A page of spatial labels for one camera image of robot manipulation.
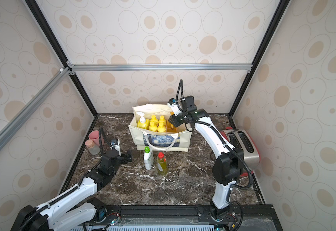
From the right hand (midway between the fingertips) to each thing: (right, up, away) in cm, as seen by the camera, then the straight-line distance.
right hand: (178, 116), depth 85 cm
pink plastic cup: (-56, -12, +11) cm, 58 cm away
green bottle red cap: (-9, -27, -8) cm, 29 cm away
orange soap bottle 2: (-10, -2, +2) cm, 10 cm away
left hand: (-30, -18, -2) cm, 35 cm away
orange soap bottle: (-15, -6, 0) cm, 17 cm away
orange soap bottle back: (-15, -2, +3) cm, 15 cm away
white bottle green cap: (-17, -23, -5) cm, 30 cm away
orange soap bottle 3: (-10, -7, 0) cm, 12 cm away
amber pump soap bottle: (-5, -7, 0) cm, 8 cm away
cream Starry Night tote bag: (+1, -15, +3) cm, 15 cm away
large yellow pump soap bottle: (-21, -4, 0) cm, 22 cm away
